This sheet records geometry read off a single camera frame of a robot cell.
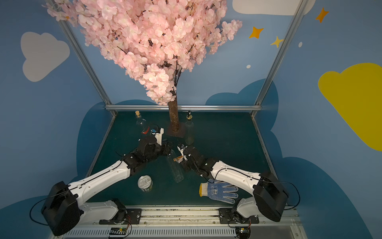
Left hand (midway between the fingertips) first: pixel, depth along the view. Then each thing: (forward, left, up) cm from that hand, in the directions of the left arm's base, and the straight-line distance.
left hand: (173, 141), depth 80 cm
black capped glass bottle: (-12, -2, -12) cm, 17 cm away
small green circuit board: (-40, +25, -23) cm, 52 cm away
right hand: (-5, -8, -8) cm, 12 cm away
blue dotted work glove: (-20, -27, -19) cm, 38 cm away
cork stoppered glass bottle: (+12, +20, -1) cm, 24 cm away
